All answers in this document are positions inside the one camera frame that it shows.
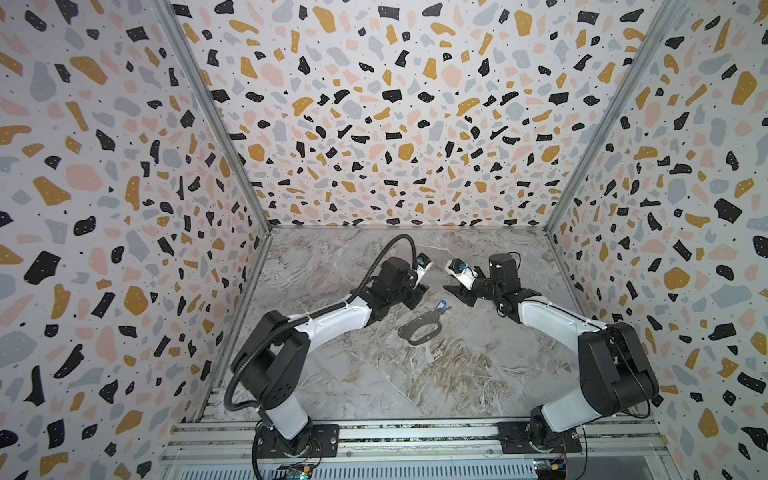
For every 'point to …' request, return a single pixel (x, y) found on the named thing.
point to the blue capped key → (441, 305)
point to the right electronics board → (547, 470)
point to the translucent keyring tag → (430, 318)
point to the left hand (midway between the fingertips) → (427, 277)
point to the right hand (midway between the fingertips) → (451, 273)
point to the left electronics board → (297, 471)
